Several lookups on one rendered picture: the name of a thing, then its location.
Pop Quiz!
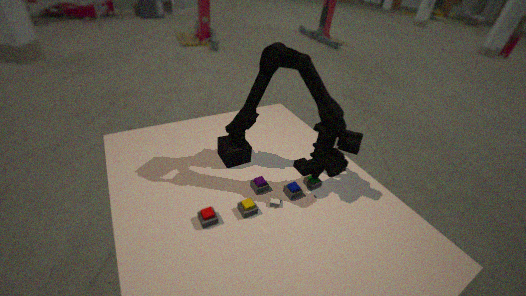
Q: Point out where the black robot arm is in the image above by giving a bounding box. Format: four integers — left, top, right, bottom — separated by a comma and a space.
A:
225, 42, 363, 178

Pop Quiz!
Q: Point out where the blue button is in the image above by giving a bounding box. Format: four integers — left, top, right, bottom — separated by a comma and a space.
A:
283, 182, 303, 200

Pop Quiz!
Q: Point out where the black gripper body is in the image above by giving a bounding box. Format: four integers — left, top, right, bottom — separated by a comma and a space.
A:
293, 143, 345, 176

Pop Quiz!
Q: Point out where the purple button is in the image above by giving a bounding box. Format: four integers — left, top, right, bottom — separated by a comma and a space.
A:
250, 176, 269, 195

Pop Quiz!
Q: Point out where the red button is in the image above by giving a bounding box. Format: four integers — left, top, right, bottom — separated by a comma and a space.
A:
197, 207, 218, 229

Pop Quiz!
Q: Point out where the yellow button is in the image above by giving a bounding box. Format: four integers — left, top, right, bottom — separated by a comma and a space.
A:
237, 198, 258, 219

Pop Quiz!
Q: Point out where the green button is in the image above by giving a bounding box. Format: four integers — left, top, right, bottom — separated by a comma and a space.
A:
303, 175, 323, 191

